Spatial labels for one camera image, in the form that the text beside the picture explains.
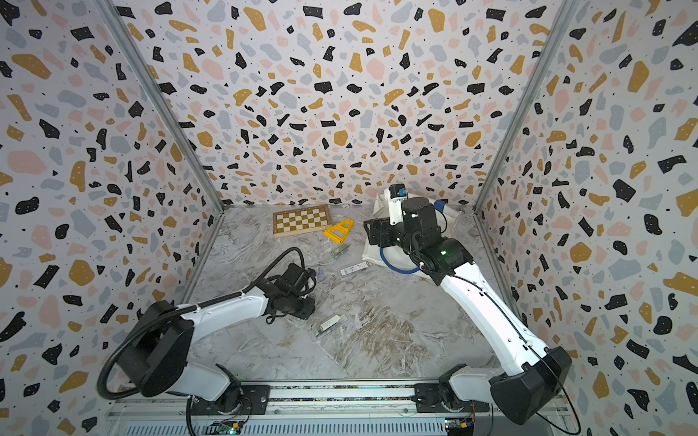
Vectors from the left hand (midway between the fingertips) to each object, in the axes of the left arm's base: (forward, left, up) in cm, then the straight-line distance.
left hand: (313, 307), depth 89 cm
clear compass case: (-5, -6, -2) cm, 8 cm away
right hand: (+9, -20, +31) cm, 38 cm away
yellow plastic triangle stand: (+34, -7, -3) cm, 35 cm away
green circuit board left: (-31, +20, -3) cm, 37 cm away
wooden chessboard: (+38, +10, 0) cm, 39 cm away
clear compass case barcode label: (+16, -14, -1) cm, 21 cm away
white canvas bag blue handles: (+13, -27, +8) cm, 31 cm away
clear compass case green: (+24, -6, -2) cm, 25 cm away
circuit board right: (-32, -40, -4) cm, 52 cm away
